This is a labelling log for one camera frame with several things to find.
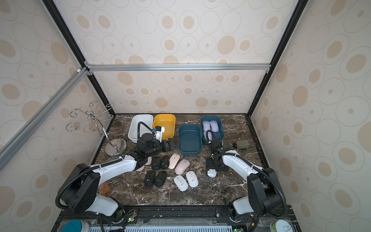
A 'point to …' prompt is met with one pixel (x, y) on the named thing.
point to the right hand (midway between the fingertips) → (219, 167)
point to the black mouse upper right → (164, 162)
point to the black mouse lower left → (149, 178)
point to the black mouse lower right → (160, 178)
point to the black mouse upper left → (156, 163)
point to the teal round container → (73, 225)
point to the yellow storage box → (167, 121)
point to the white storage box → (147, 119)
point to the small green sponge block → (243, 144)
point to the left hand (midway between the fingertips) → (180, 142)
